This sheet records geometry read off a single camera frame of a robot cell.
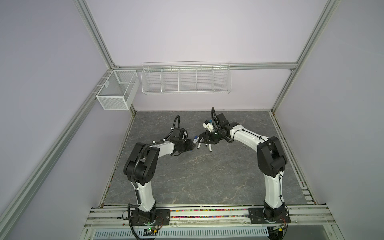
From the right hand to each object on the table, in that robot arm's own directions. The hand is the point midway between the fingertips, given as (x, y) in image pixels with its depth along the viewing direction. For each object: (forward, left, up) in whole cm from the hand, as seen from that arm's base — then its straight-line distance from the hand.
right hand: (201, 142), depth 92 cm
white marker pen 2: (+3, -3, -7) cm, 8 cm away
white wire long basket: (+37, +10, +22) cm, 44 cm away
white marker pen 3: (+1, -6, -8) cm, 10 cm away
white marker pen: (+2, +2, -8) cm, 9 cm away
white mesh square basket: (+33, +56, +16) cm, 67 cm away
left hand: (+1, +5, -6) cm, 8 cm away
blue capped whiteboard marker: (+6, +4, -6) cm, 9 cm away
